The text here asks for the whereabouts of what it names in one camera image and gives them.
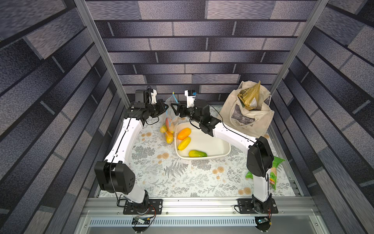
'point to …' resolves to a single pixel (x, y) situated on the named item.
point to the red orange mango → (169, 125)
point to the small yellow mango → (184, 143)
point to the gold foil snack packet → (248, 96)
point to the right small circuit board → (263, 223)
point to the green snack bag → (273, 173)
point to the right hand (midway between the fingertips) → (173, 103)
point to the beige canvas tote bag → (255, 122)
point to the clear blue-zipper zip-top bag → (169, 137)
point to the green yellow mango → (163, 129)
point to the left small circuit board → (140, 220)
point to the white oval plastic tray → (213, 147)
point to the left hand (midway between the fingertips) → (169, 104)
